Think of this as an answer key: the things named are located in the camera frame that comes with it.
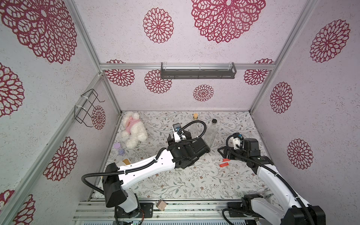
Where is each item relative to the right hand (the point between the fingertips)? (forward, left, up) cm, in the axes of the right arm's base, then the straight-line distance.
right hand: (221, 148), depth 83 cm
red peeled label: (-1, -5, -13) cm, 14 cm away
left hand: (0, +25, +15) cm, 29 cm away
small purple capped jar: (+2, +65, -9) cm, 65 cm away
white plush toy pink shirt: (+17, +57, -4) cm, 60 cm away
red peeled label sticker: (-4, -4, -14) cm, 15 cm away
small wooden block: (-29, +34, -11) cm, 46 cm away
